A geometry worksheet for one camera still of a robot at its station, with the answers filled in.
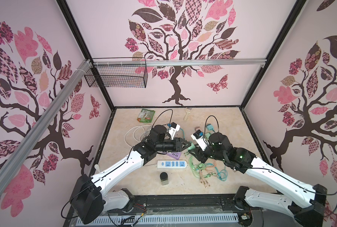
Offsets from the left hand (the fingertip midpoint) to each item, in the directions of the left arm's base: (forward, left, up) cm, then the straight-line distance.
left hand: (189, 148), depth 70 cm
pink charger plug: (+28, -11, -22) cm, 37 cm away
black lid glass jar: (-10, +13, -14) cm, 22 cm away
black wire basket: (+52, +46, +10) cm, 71 cm away
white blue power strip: (0, +10, -21) cm, 23 cm away
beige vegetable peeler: (+44, -4, -23) cm, 49 cm away
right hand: (+1, -2, -1) cm, 2 cm away
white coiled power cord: (+22, +36, -23) cm, 48 cm away
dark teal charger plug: (+29, -20, -21) cm, 41 cm away
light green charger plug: (0, -1, +1) cm, 1 cm away
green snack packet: (+42, +30, -24) cm, 58 cm away
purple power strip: (+6, +7, -21) cm, 23 cm away
